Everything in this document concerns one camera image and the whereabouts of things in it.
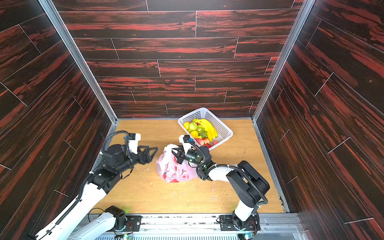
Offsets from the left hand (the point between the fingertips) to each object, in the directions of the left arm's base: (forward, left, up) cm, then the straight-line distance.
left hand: (154, 148), depth 72 cm
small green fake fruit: (+29, -24, -18) cm, 42 cm away
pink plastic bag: (-6, -7, -11) cm, 15 cm away
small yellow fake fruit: (+32, -14, -17) cm, 38 cm away
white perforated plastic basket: (+27, -41, -19) cm, 53 cm away
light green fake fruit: (+29, -19, -15) cm, 37 cm away
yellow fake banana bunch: (+31, -32, -21) cm, 49 cm away
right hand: (+4, -7, -3) cm, 9 cm away
